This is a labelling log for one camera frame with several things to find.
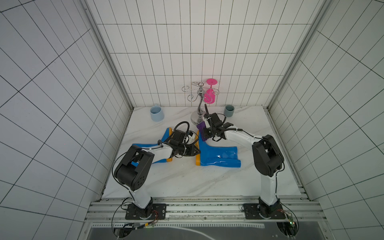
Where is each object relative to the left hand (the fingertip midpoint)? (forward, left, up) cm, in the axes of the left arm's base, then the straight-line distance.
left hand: (197, 154), depth 89 cm
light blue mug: (+32, +30, +2) cm, 44 cm away
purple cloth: (+18, -2, +4) cm, 19 cm away
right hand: (+17, -5, +3) cm, 18 cm away
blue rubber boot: (0, -13, -2) cm, 13 cm away
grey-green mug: (+35, -24, +2) cm, 43 cm away
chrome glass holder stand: (+31, -1, 0) cm, 31 cm away
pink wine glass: (+41, -9, +12) cm, 44 cm away
